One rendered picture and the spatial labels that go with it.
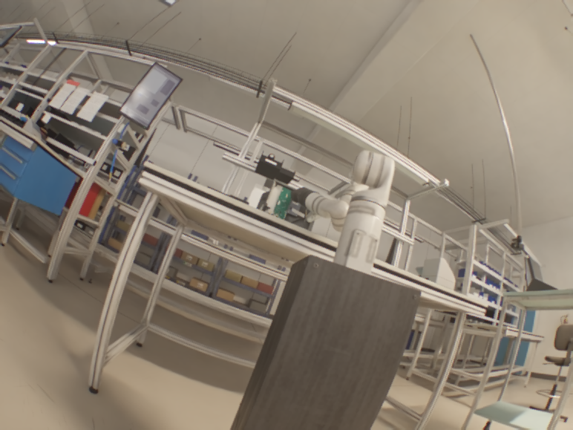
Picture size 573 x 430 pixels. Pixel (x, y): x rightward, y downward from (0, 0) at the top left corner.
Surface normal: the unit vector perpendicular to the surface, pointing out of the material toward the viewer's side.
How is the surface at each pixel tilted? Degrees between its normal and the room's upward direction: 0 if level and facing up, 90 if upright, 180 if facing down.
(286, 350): 90
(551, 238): 90
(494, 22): 180
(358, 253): 90
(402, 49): 180
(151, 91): 101
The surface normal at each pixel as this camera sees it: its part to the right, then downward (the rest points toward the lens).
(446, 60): -0.33, 0.90
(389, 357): 0.10, -0.27
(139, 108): 0.54, 0.15
